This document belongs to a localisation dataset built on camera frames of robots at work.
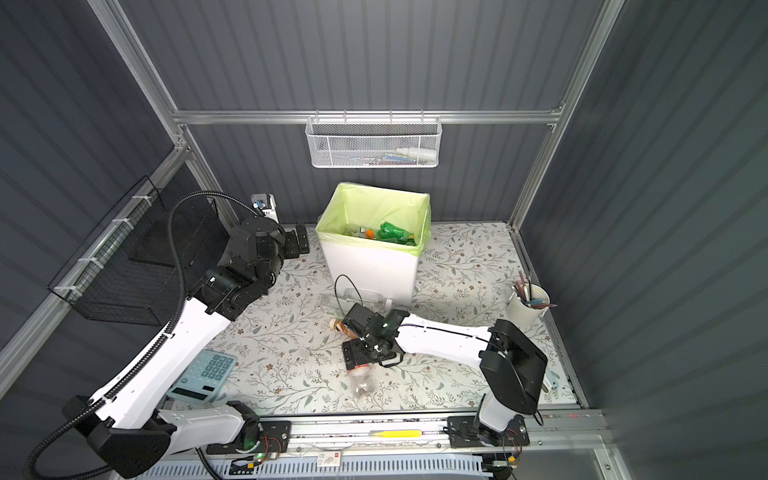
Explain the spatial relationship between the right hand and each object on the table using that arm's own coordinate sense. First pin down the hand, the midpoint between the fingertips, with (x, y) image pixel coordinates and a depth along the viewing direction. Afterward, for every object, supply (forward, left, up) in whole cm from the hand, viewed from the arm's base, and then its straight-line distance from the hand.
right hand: (360, 361), depth 80 cm
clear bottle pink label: (-4, -1, -5) cm, 6 cm away
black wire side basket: (+13, +55, +24) cm, 62 cm away
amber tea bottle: (+12, +8, -2) cm, 14 cm away
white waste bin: (+21, -5, +13) cm, 25 cm away
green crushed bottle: (+38, -9, +10) cm, 41 cm away
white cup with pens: (+17, -49, +1) cm, 52 cm away
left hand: (+20, +16, +32) cm, 41 cm away
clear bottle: (+20, +9, -4) cm, 22 cm away
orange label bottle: (+36, -2, +12) cm, 38 cm away
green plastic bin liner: (+41, -1, +19) cm, 45 cm away
